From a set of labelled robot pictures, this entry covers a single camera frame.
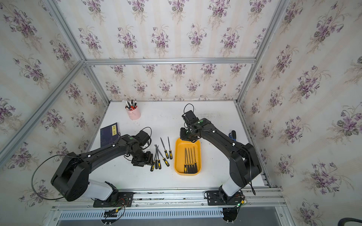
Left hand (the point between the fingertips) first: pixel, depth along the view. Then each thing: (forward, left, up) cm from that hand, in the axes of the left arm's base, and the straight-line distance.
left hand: (151, 165), depth 81 cm
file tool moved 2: (0, -25, -3) cm, 25 cm away
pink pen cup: (+37, +17, +2) cm, 41 cm away
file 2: (0, 0, -3) cm, 3 cm away
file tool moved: (0, -26, -3) cm, 27 cm away
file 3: (+3, -2, -4) cm, 5 cm away
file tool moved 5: (+1, -20, -3) cm, 21 cm away
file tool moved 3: (+1, -23, -3) cm, 24 cm away
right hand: (+14, -19, +8) cm, 25 cm away
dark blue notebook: (+23, +34, -4) cm, 41 cm away
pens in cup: (+43, +20, +5) cm, 48 cm away
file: (+11, -7, -3) cm, 13 cm away
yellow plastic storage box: (+14, -17, -3) cm, 22 cm away
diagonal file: (+4, -7, -3) cm, 9 cm away
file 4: (+3, -4, -3) cm, 6 cm away
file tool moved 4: (+1, -22, -3) cm, 22 cm away
